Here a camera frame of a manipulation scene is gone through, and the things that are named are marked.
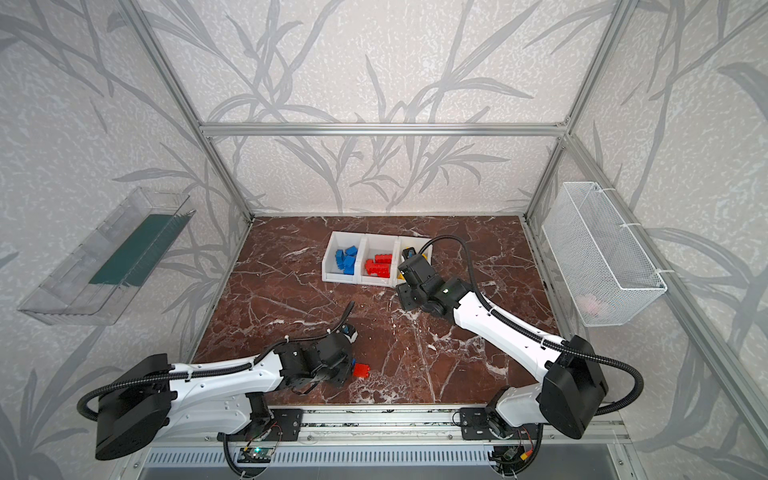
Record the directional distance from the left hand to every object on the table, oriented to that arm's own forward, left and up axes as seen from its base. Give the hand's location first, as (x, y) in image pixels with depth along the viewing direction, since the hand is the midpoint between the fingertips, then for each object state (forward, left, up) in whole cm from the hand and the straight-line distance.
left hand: (354, 361), depth 83 cm
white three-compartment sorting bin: (+39, -1, +2) cm, 39 cm away
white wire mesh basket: (+7, -56, +35) cm, 66 cm away
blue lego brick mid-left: (+32, +5, +2) cm, 33 cm away
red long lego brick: (+30, -6, +3) cm, 30 cm away
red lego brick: (+30, -3, +3) cm, 30 cm away
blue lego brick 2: (+34, +9, +3) cm, 35 cm away
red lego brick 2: (-2, -2, -1) cm, 3 cm away
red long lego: (+35, -7, +1) cm, 36 cm away
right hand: (+18, -16, +15) cm, 28 cm away
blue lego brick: (+39, +5, -1) cm, 40 cm away
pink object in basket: (+8, -59, +20) cm, 63 cm away
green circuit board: (-22, +22, -2) cm, 31 cm away
